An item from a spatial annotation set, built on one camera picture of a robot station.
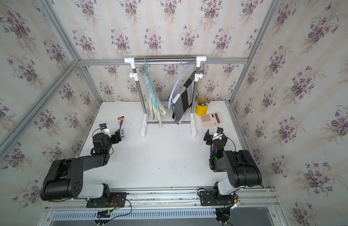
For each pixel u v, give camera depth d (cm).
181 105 88
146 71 92
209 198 73
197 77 80
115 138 82
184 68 104
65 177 48
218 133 76
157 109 86
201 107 104
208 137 83
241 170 45
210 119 106
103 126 78
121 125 104
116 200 73
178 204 72
